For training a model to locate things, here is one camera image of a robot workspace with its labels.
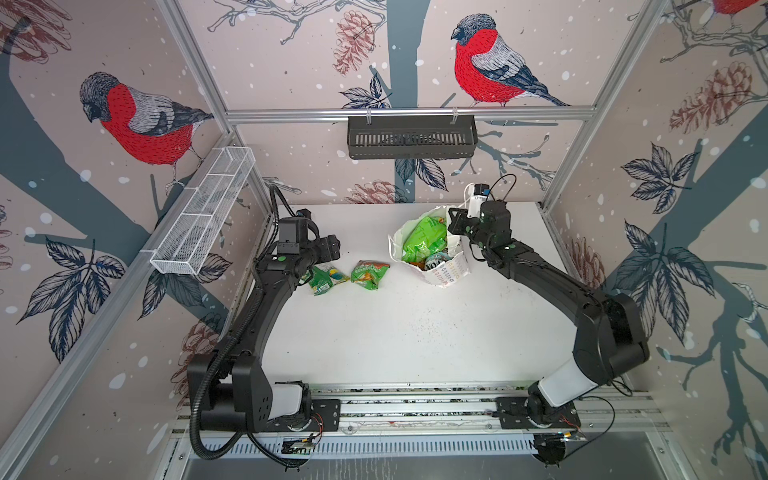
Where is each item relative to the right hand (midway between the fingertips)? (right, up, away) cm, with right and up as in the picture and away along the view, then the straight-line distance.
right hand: (447, 211), depth 85 cm
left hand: (-35, -9, -3) cm, 36 cm away
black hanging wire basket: (-9, +28, +19) cm, 35 cm away
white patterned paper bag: (-1, -18, -2) cm, 18 cm away
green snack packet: (-24, -20, +10) cm, 32 cm away
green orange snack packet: (-39, -21, +10) cm, 45 cm away
